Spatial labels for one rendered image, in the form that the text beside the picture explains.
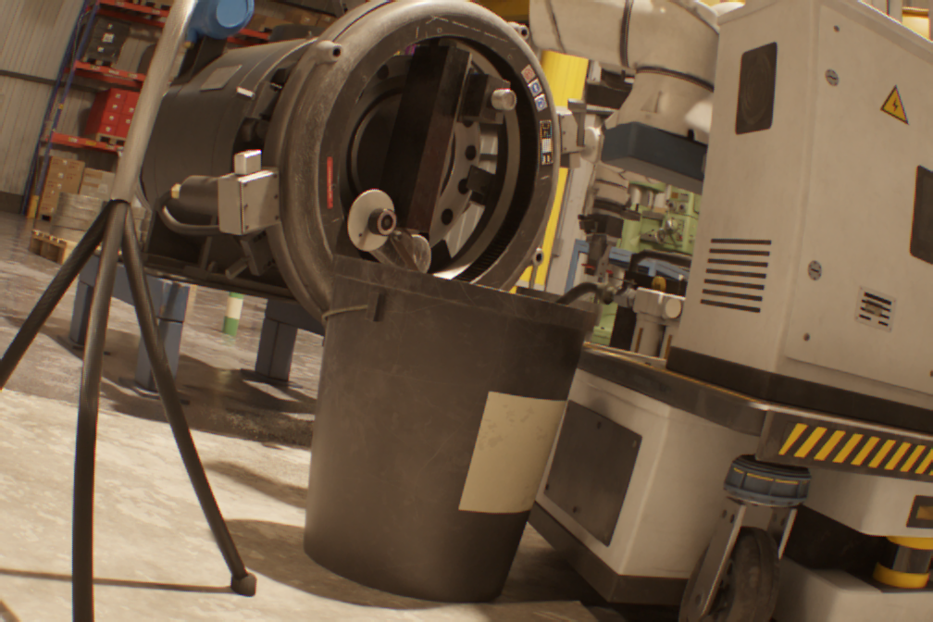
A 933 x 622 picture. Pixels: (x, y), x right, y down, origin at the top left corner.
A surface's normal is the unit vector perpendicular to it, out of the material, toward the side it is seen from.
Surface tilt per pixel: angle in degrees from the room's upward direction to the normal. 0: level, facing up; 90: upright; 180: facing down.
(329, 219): 90
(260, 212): 90
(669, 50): 91
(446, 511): 93
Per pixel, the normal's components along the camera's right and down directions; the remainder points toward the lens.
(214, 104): -0.60, -0.33
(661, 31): -0.25, 0.00
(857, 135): 0.17, 0.06
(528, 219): 0.72, 0.18
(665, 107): -0.21, -0.40
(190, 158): -0.70, 0.14
